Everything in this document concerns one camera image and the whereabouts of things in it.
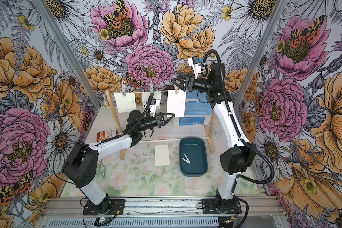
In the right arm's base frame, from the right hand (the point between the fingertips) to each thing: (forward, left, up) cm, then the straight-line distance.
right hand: (173, 83), depth 67 cm
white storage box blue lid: (+10, -15, -30) cm, 35 cm away
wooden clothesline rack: (0, -24, -42) cm, 48 cm away
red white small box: (+1, +50, -41) cm, 65 cm away
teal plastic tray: (-11, -13, -45) cm, 48 cm away
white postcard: (-13, +9, -47) cm, 49 cm away
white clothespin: (-18, -7, -45) cm, 49 cm away
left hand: (-7, 0, -17) cm, 18 cm away
